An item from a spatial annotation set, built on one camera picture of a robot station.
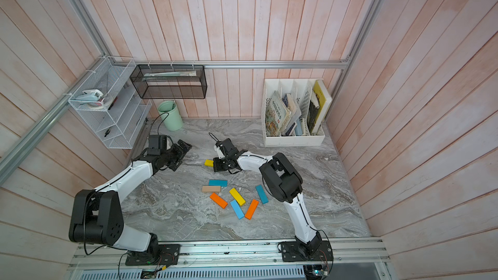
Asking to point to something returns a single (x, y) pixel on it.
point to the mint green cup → (173, 121)
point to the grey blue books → (296, 128)
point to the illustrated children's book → (277, 115)
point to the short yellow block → (209, 163)
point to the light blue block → (237, 209)
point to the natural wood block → (211, 188)
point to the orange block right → (251, 209)
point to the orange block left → (218, 200)
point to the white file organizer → (290, 115)
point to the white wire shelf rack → (118, 126)
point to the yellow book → (324, 100)
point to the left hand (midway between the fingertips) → (189, 153)
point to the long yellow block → (237, 197)
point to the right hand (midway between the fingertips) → (213, 166)
